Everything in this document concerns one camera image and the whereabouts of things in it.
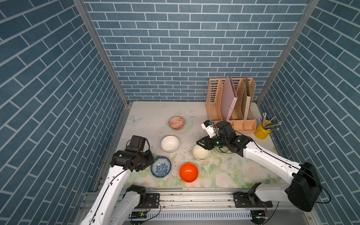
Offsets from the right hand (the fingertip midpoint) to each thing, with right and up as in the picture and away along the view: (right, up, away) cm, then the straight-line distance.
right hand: (199, 142), depth 77 cm
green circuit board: (-32, -37, -5) cm, 49 cm away
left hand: (-23, -9, -3) cm, 25 cm away
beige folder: (+30, +24, +9) cm, 40 cm away
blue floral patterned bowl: (-22, -16, +5) cm, 28 cm away
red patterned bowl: (-15, +9, +28) cm, 33 cm away
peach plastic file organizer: (+16, +26, +42) cm, 52 cm away
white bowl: (-18, -4, +16) cm, 25 cm away
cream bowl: (+2, -10, +14) cm, 17 cm away
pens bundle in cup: (+50, +8, +16) cm, 54 cm away
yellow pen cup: (+44, +3, +16) cm, 47 cm away
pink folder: (+23, +27, +22) cm, 42 cm away
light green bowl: (+11, -2, -8) cm, 14 cm away
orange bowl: (-6, -19, +4) cm, 20 cm away
